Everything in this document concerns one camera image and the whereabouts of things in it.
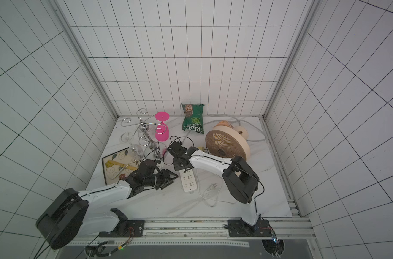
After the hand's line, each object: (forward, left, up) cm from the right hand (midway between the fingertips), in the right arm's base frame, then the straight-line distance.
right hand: (174, 166), depth 88 cm
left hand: (-8, -1, -1) cm, 8 cm away
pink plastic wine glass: (+17, +9, +7) cm, 21 cm away
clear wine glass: (+4, +21, +8) cm, 23 cm away
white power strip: (-6, -9, -2) cm, 11 cm away
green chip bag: (+35, -7, +3) cm, 36 cm away
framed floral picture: (+1, +34, -3) cm, 34 cm away
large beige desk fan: (+2, -26, +23) cm, 35 cm away
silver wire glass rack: (+10, +14, +1) cm, 17 cm away
